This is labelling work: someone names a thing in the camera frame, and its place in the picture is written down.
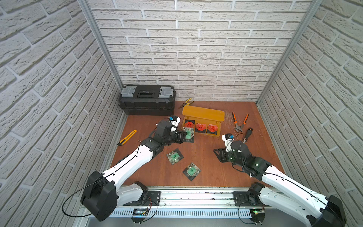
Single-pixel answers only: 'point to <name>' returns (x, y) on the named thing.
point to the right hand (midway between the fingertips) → (216, 150)
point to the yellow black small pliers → (186, 103)
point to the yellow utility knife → (122, 142)
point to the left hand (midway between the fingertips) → (188, 132)
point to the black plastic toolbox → (147, 100)
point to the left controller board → (139, 214)
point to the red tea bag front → (200, 128)
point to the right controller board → (257, 215)
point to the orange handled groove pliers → (238, 127)
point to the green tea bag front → (191, 171)
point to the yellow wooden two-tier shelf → (204, 121)
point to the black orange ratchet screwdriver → (248, 133)
